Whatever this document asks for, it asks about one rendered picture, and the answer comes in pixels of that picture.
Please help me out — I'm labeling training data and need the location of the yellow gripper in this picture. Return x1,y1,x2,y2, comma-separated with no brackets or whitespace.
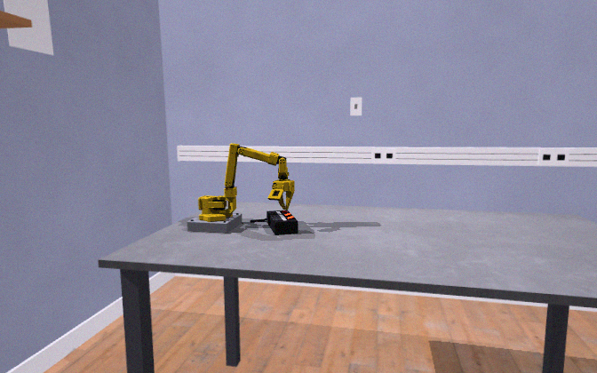
267,179,295,210

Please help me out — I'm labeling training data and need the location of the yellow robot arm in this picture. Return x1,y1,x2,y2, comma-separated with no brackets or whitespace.
199,143,289,222

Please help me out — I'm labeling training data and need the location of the black power strip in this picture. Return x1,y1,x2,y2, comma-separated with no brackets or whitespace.
250,210,298,235

